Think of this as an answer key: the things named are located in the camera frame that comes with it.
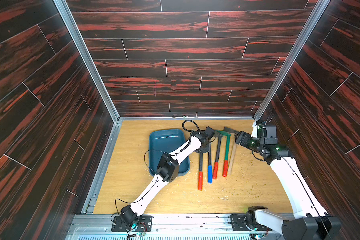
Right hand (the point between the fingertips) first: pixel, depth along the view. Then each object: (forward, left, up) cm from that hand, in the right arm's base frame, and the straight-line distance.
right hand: (245, 137), depth 78 cm
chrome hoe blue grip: (-6, +16, -23) cm, 29 cm away
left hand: (+7, +18, -24) cm, 31 cm away
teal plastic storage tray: (+13, +46, -23) cm, 53 cm away
